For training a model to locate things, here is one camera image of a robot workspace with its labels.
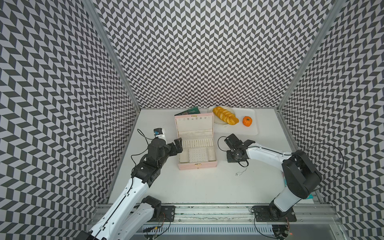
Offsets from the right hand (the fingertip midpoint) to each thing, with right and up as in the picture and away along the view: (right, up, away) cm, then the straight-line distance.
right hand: (232, 160), depth 90 cm
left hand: (-34, +13, -13) cm, 39 cm away
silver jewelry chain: (+3, -7, -3) cm, 8 cm away
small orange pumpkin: (+14, +24, +15) cm, 31 cm away
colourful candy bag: (+39, -16, -12) cm, 43 cm away
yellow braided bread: (-1, +28, +18) cm, 33 cm away
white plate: (-7, +26, +23) cm, 35 cm away
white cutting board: (+9, +18, +19) cm, 28 cm away
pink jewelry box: (-22, +17, +1) cm, 28 cm away
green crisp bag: (-26, +32, +25) cm, 48 cm away
